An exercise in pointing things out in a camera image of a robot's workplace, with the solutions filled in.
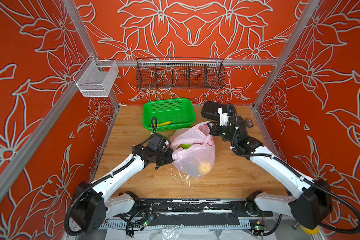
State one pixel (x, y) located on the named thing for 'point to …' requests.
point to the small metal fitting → (249, 123)
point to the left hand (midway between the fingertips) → (177, 158)
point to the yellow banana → (164, 123)
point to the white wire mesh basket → (95, 78)
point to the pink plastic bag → (193, 149)
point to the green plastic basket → (171, 114)
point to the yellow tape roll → (314, 231)
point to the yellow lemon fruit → (205, 167)
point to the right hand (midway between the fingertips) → (205, 121)
